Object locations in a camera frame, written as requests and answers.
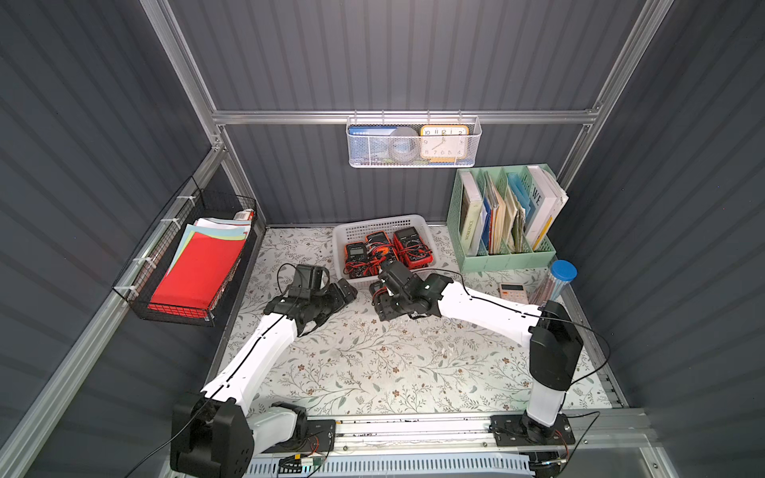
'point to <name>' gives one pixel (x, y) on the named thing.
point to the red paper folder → (194, 278)
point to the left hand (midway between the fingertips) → (343, 297)
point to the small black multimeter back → (377, 289)
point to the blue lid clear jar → (561, 273)
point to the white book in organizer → (550, 195)
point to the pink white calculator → (515, 292)
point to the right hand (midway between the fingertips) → (390, 301)
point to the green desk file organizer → (544, 253)
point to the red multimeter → (412, 249)
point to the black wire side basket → (217, 213)
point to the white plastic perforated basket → (353, 232)
